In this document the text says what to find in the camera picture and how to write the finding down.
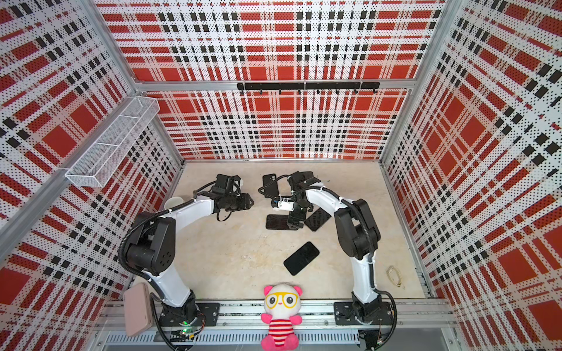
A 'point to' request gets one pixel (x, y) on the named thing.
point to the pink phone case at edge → (137, 308)
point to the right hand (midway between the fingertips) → (296, 215)
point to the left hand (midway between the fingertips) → (249, 205)
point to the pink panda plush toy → (282, 302)
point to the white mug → (173, 201)
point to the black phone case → (273, 189)
